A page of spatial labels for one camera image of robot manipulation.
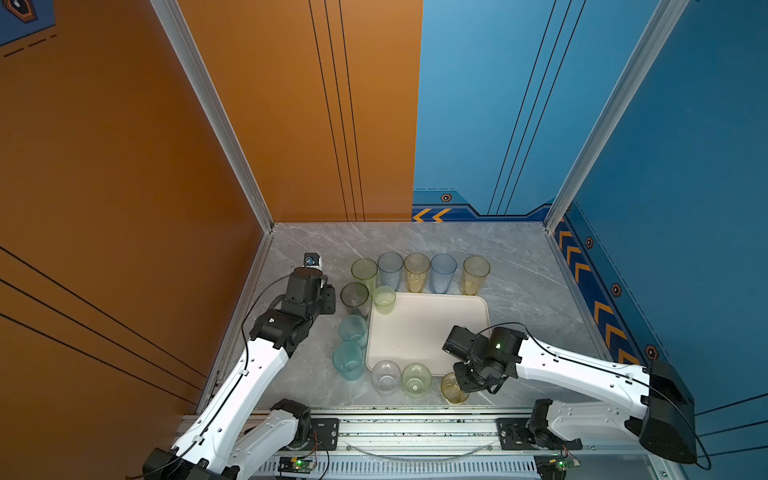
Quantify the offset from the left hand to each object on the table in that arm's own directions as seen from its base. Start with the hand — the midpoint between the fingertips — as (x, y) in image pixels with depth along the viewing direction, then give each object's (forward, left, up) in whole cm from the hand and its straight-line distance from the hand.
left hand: (325, 285), depth 78 cm
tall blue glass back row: (+14, -34, -10) cm, 38 cm away
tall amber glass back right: (+12, -44, -10) cm, 46 cm away
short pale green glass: (+6, -15, -17) cm, 24 cm away
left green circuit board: (-37, +6, -22) cm, 43 cm away
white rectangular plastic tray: (-2, -25, -23) cm, 34 cm away
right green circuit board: (-36, -57, -21) cm, 71 cm away
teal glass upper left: (-4, -6, -16) cm, 18 cm away
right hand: (-21, -35, -14) cm, 44 cm away
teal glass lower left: (-13, -6, -17) cm, 22 cm away
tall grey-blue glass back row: (+13, -17, -8) cm, 23 cm away
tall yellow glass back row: (+13, -25, -8) cm, 29 cm away
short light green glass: (-18, -25, -19) cm, 36 cm away
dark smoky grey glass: (+7, -6, -15) cm, 17 cm away
